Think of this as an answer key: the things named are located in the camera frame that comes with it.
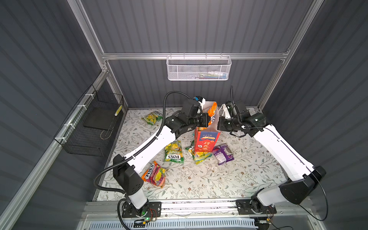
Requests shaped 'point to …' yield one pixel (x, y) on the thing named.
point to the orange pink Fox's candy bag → (155, 175)
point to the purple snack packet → (223, 153)
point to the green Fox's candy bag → (173, 152)
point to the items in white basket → (213, 75)
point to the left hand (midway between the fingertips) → (214, 120)
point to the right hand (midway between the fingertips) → (219, 124)
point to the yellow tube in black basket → (118, 110)
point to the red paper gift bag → (206, 139)
